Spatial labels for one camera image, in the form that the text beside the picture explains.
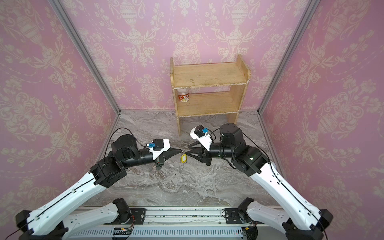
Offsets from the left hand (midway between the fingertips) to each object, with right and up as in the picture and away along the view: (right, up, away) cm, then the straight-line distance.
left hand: (179, 151), depth 57 cm
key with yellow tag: (+2, -3, +2) cm, 4 cm away
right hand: (+4, 0, +3) cm, 5 cm away
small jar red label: (-1, +29, +35) cm, 45 cm away
